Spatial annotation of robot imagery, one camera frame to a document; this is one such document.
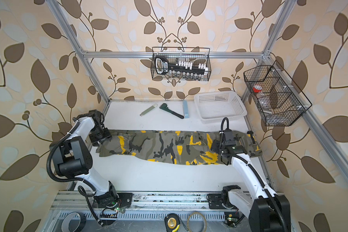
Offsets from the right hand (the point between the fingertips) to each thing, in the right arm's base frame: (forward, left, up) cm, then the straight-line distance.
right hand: (217, 148), depth 84 cm
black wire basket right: (+13, -30, +26) cm, 41 cm away
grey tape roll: (-30, +75, -4) cm, 81 cm away
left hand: (+8, +68, 0) cm, 68 cm away
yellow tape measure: (-34, +27, -6) cm, 44 cm away
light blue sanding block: (+35, +17, -4) cm, 39 cm away
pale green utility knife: (+40, +46, -8) cm, 62 cm away
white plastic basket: (+40, -5, -7) cm, 41 cm away
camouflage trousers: (+6, +22, -8) cm, 25 cm away
